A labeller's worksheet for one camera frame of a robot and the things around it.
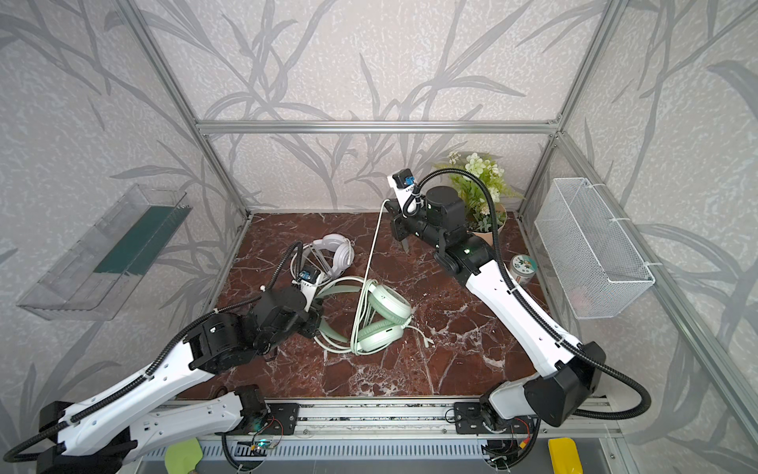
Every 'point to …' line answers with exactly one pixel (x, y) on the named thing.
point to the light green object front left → (184, 457)
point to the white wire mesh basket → (593, 263)
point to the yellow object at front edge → (565, 457)
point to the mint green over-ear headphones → (389, 313)
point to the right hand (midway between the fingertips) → (391, 190)
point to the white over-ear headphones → (343, 252)
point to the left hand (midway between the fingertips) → (328, 297)
